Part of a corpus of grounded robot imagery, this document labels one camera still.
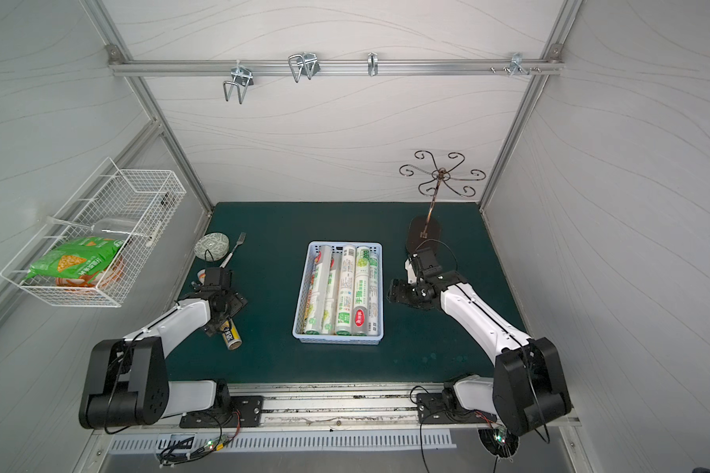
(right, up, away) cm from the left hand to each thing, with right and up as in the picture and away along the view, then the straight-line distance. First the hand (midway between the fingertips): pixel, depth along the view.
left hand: (229, 310), depth 90 cm
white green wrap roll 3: (+41, +6, -2) cm, 41 cm away
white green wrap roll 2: (+32, +2, -2) cm, 32 cm away
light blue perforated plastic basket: (+23, +5, -2) cm, 24 cm away
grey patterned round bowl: (-14, +19, +15) cm, 28 cm away
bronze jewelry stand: (+64, +25, +18) cm, 71 cm away
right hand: (+52, +6, -4) cm, 53 cm away
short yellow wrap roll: (+3, -5, -7) cm, 9 cm away
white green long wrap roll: (+45, +5, 0) cm, 45 cm away
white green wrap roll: (+28, +1, -6) cm, 29 cm away
